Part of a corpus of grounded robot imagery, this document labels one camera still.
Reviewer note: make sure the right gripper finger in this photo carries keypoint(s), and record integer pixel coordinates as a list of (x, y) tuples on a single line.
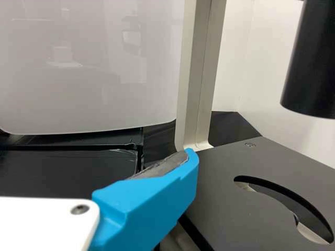
[(146, 204)]

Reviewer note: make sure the black platform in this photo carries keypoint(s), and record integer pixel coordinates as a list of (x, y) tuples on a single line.
[(157, 141)]

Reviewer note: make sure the black tray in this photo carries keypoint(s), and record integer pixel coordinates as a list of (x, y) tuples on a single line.
[(65, 170)]

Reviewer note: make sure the cream microscope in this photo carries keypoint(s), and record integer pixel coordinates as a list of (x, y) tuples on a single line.
[(261, 162)]

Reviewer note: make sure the white box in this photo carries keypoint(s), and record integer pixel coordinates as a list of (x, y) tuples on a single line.
[(78, 78)]

